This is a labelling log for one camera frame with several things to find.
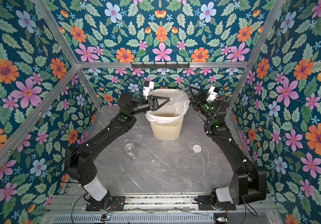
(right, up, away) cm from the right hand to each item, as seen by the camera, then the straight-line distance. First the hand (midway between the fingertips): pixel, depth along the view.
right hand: (194, 89), depth 68 cm
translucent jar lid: (-2, -43, +18) cm, 47 cm away
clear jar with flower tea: (-36, -33, +12) cm, 50 cm away
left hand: (-13, -6, -5) cm, 16 cm away
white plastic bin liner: (-13, -11, +31) cm, 35 cm away
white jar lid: (+6, -35, +25) cm, 44 cm away
